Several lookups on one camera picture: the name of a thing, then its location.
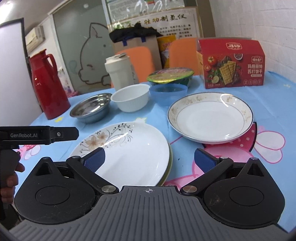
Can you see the white air conditioner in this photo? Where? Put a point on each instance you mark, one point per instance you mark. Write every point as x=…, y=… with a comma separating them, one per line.
x=34, y=38

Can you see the blue cartoon tablecloth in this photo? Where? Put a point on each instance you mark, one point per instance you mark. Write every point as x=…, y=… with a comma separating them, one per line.
x=272, y=140

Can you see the person's left hand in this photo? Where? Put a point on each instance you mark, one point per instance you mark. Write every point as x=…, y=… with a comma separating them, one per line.
x=8, y=192

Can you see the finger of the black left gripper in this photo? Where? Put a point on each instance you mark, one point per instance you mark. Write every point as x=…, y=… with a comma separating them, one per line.
x=61, y=134

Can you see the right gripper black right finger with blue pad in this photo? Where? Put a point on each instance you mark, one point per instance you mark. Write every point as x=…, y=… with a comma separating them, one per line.
x=212, y=167

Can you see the black cloth on box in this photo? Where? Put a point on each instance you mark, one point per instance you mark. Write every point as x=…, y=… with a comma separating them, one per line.
x=137, y=31

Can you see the white plate gold rim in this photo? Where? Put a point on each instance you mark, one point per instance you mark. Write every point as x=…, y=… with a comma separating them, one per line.
x=210, y=117

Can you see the right orange chair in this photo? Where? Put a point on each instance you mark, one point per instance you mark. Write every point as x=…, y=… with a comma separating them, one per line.
x=182, y=53

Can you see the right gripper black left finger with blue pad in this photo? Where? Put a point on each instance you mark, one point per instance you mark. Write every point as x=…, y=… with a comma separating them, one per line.
x=85, y=167

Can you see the stainless steel bowl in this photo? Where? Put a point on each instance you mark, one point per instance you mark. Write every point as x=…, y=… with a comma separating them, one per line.
x=92, y=109

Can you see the green instant noodle bowl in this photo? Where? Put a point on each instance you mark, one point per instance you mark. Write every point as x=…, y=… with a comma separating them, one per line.
x=178, y=75

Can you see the cardboard box blue tape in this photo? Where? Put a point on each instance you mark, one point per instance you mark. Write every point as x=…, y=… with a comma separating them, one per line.
x=150, y=42

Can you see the white ceramic bowl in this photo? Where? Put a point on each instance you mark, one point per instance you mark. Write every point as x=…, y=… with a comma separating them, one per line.
x=131, y=98

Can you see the left orange chair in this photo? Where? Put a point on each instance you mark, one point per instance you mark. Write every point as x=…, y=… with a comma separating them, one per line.
x=141, y=59

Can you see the green plate underneath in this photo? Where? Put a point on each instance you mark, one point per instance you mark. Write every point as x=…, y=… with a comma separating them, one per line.
x=168, y=169

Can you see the calligraphy poster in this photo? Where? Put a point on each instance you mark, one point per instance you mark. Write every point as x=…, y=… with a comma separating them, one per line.
x=181, y=22

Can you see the red thermos jug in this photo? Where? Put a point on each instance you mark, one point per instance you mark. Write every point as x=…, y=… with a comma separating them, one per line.
x=47, y=86

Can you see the orange chair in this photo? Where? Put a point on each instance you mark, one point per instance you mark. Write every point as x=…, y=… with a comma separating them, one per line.
x=182, y=53
x=141, y=59

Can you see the whiteboard with black frame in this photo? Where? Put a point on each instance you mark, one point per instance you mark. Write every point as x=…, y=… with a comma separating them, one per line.
x=19, y=105

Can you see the white travel mug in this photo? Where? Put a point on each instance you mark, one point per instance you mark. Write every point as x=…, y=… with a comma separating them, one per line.
x=120, y=71

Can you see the white floral plate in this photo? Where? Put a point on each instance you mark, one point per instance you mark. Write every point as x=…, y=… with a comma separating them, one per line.
x=136, y=154

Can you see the red cracker box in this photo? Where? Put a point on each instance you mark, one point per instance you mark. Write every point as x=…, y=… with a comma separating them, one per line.
x=230, y=62

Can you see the blue plastic bowl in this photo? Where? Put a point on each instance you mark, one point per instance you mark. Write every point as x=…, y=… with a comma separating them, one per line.
x=166, y=94

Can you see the yellow snack bag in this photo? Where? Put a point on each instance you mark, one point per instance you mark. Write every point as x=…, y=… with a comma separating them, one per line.
x=164, y=43

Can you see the frosted glass cat panel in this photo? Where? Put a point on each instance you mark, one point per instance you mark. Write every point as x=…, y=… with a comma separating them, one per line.
x=84, y=42

